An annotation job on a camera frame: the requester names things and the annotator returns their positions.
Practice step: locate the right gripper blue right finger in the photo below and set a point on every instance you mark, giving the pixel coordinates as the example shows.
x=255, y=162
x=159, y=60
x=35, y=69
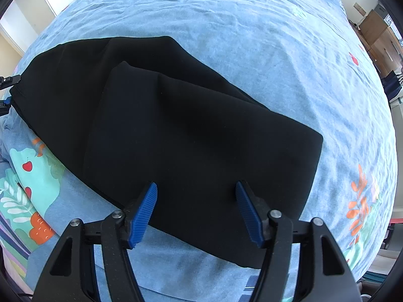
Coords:
x=254, y=212

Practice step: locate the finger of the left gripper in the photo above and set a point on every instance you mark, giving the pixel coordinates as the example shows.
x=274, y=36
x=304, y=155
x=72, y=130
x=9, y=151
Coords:
x=5, y=103
x=6, y=82

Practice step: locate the black pants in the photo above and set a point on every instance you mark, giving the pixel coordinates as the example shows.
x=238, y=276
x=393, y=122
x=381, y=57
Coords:
x=121, y=112

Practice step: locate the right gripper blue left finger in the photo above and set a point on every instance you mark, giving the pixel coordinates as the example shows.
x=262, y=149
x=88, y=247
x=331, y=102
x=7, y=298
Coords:
x=138, y=214

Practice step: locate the dark bag on floor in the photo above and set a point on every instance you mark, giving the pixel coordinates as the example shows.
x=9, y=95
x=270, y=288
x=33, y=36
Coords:
x=392, y=85

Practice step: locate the blue patterned bed sheet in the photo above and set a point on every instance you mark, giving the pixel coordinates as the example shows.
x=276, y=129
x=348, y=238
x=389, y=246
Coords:
x=299, y=58

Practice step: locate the brown wooden cabinet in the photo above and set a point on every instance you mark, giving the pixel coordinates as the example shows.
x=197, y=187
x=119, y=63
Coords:
x=381, y=44

